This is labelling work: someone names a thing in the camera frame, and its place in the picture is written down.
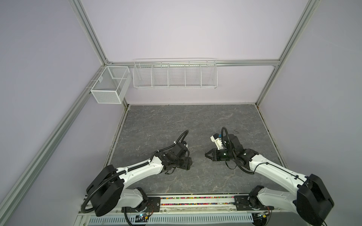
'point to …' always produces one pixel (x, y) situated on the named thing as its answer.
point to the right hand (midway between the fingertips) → (205, 156)
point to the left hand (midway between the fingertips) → (187, 163)
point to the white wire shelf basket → (175, 73)
